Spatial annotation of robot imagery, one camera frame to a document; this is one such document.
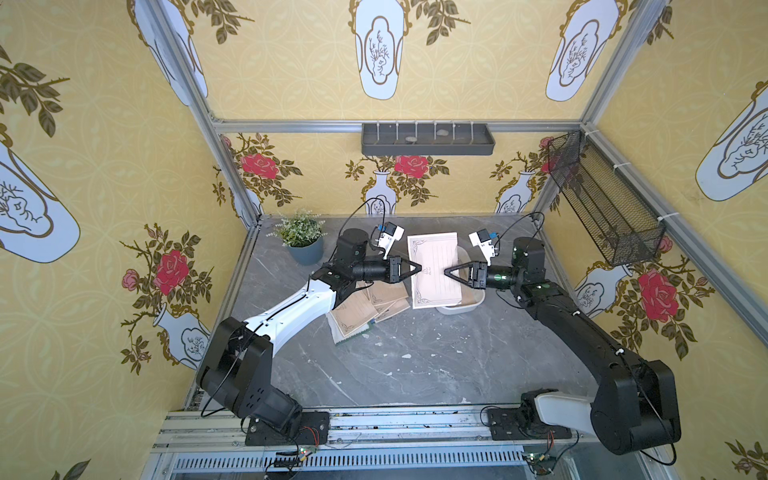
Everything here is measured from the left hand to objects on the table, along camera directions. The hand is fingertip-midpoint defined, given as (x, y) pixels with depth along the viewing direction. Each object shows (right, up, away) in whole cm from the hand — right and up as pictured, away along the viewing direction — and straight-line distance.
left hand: (424, 271), depth 75 cm
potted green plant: (-36, +10, +20) cm, 42 cm away
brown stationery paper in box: (-11, -9, +23) cm, 27 cm away
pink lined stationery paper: (+3, +4, 0) cm, 5 cm away
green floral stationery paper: (-24, -21, +15) cm, 35 cm away
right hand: (+6, -2, 0) cm, 6 cm away
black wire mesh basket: (+57, +11, +9) cm, 59 cm away
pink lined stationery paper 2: (-20, -14, +19) cm, 31 cm away
